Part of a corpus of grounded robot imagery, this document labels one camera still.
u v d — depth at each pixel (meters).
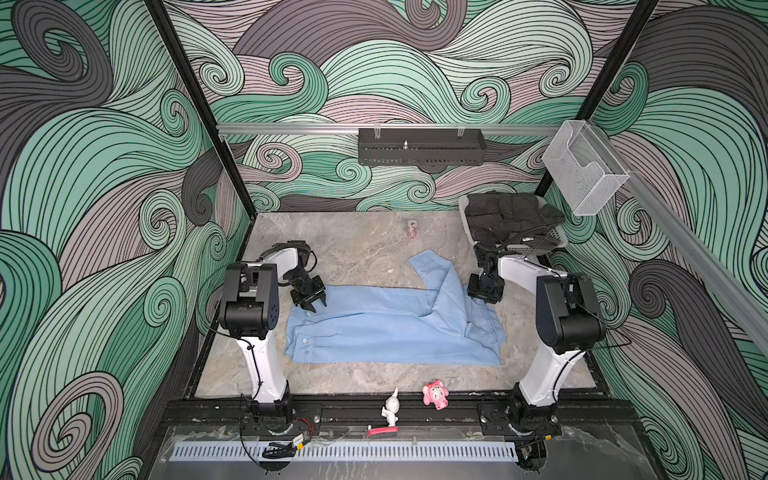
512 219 1.10
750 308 0.50
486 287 0.82
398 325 0.88
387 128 0.91
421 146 0.95
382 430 0.68
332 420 0.74
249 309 0.53
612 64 0.80
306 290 0.83
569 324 0.50
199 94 0.86
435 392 0.76
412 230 1.10
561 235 1.02
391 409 0.73
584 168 0.81
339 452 0.73
